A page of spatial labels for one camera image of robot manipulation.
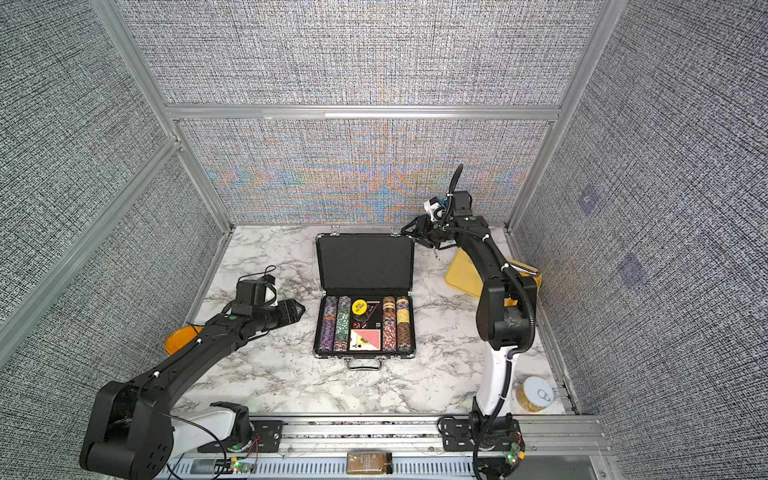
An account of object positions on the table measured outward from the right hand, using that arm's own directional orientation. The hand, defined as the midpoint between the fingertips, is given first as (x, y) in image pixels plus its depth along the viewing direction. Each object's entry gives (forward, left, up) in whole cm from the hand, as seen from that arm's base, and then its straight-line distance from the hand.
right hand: (405, 225), depth 89 cm
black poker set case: (-8, +11, -10) cm, 17 cm away
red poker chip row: (-24, +5, -17) cm, 30 cm away
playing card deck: (-28, +12, -20) cm, 36 cm away
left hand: (-20, +30, -13) cm, 39 cm away
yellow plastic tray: (-2, -22, -23) cm, 32 cm away
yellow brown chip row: (-24, +1, -18) cm, 29 cm away
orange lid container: (-31, +63, -12) cm, 71 cm away
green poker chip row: (-24, +19, -17) cm, 35 cm away
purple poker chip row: (-24, +23, -17) cm, 38 cm away
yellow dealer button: (-18, +14, -18) cm, 29 cm away
